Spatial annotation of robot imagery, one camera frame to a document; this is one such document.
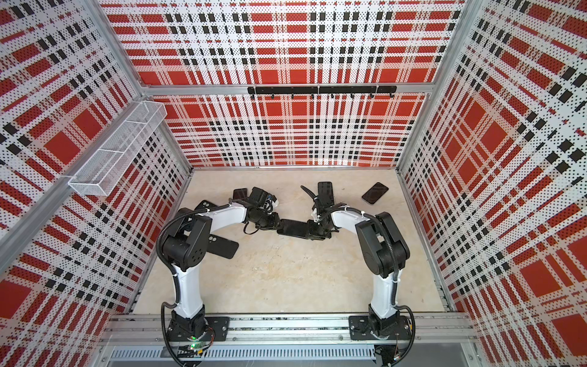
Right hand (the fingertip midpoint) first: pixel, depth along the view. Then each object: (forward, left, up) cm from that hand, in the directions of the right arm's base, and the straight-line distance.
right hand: (309, 239), depth 93 cm
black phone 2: (+28, -34, -5) cm, 44 cm away
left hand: (+5, +12, 0) cm, 13 cm away
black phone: (+29, +36, -5) cm, 46 cm away
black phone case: (+20, +50, -1) cm, 54 cm away
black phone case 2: (+7, +7, -3) cm, 11 cm away
